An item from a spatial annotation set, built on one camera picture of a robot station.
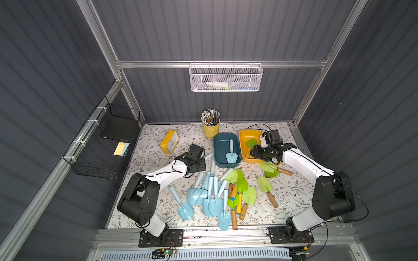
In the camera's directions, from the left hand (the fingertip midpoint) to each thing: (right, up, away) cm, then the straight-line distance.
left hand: (202, 165), depth 91 cm
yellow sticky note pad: (-37, +11, -15) cm, 42 cm away
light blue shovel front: (+12, -24, -12) cm, 29 cm away
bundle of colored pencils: (+5, +29, +11) cm, 31 cm away
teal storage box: (+15, +8, +14) cm, 22 cm away
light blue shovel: (-7, -19, -15) cm, 25 cm away
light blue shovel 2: (+18, +4, +8) cm, 20 cm away
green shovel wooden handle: (+26, +7, +1) cm, 27 cm away
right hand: (+29, +7, -1) cm, 29 cm away
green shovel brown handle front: (+16, -18, -9) cm, 25 cm away
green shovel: (+25, -16, -4) cm, 30 cm away
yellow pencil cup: (+4, +19, +12) cm, 23 cm away
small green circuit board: (-17, -36, -19) cm, 44 cm away
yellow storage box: (+29, +18, +23) cm, 41 cm away
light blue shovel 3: (+7, -18, -8) cm, 21 cm away
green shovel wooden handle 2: (+37, -16, -8) cm, 41 cm away
